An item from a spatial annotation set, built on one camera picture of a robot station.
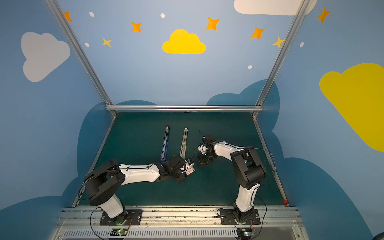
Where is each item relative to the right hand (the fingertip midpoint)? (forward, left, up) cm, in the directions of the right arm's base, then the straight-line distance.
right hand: (198, 163), depth 93 cm
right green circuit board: (-34, -24, -2) cm, 42 cm away
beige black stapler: (+12, +11, 0) cm, 16 cm away
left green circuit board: (-38, +38, -1) cm, 53 cm away
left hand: (-7, +7, 0) cm, 10 cm away
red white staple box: (-5, +5, +1) cm, 7 cm away
